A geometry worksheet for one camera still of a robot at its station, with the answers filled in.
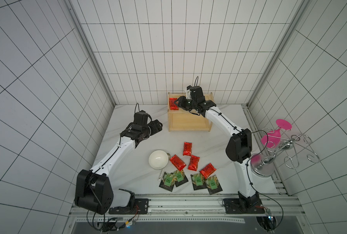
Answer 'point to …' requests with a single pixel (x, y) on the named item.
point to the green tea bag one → (168, 181)
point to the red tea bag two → (187, 148)
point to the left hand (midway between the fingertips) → (157, 129)
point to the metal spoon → (162, 170)
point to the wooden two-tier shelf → (183, 120)
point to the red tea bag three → (193, 163)
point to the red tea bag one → (172, 105)
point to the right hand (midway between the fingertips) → (168, 103)
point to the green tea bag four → (212, 184)
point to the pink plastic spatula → (272, 138)
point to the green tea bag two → (177, 175)
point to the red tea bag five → (207, 170)
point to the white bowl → (158, 159)
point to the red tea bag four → (178, 162)
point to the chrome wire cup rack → (262, 165)
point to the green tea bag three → (198, 181)
